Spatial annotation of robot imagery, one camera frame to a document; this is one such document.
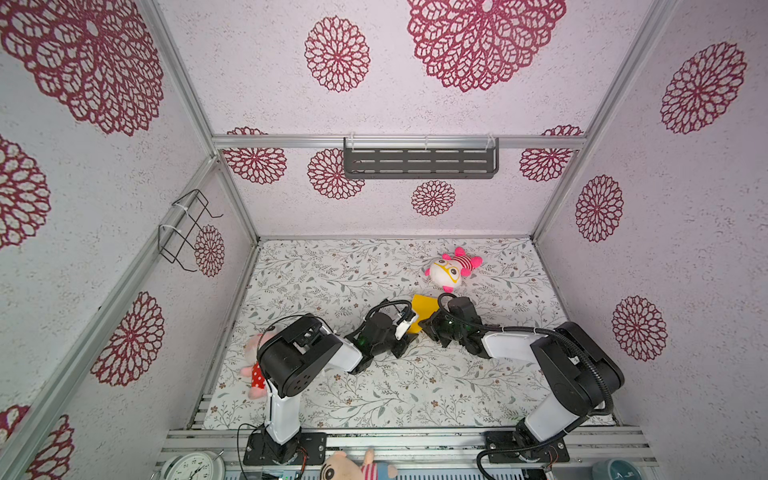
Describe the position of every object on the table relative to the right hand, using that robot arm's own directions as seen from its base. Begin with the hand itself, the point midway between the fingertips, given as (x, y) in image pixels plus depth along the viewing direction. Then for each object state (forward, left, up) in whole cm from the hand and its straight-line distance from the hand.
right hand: (416, 318), depth 91 cm
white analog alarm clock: (-40, +52, -1) cm, 65 cm away
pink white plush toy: (+17, -11, +2) cm, 20 cm away
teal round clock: (-36, -46, -6) cm, 59 cm away
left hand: (-3, +2, -5) cm, 6 cm away
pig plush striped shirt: (-39, +18, +2) cm, 43 cm away
